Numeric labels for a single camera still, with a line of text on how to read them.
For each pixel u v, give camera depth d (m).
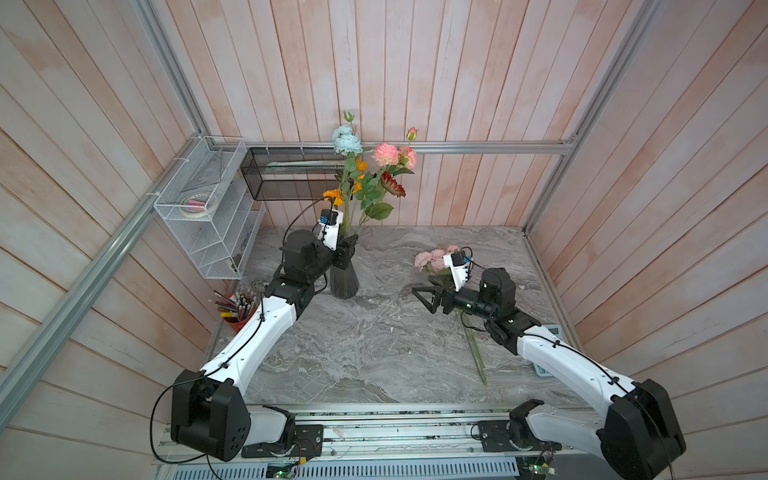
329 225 0.64
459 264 0.67
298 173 0.98
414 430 0.76
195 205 0.73
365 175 0.76
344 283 0.95
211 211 0.72
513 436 0.70
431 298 0.69
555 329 0.90
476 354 0.88
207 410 0.39
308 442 0.73
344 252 0.67
